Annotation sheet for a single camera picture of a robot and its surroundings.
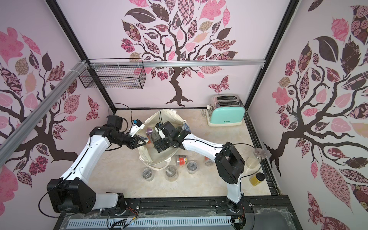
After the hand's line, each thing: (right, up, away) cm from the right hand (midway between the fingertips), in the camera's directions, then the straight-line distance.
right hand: (160, 140), depth 84 cm
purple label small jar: (-10, +5, +13) cm, 17 cm away
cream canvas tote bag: (-6, -8, -3) cm, 10 cm away
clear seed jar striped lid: (+7, -19, -4) cm, 20 cm away
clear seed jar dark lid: (+19, -16, -2) cm, 25 cm away
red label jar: (+13, -13, +1) cm, 18 cm away
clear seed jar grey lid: (-6, -19, -5) cm, 20 cm away
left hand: (-8, -2, -7) cm, 11 cm away
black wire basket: (-23, +44, +10) cm, 51 cm away
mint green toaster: (+43, +19, +14) cm, 49 cm away
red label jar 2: (+29, -13, +1) cm, 32 cm away
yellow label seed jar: (+53, -20, -10) cm, 58 cm away
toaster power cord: (+29, +20, +33) cm, 48 cm away
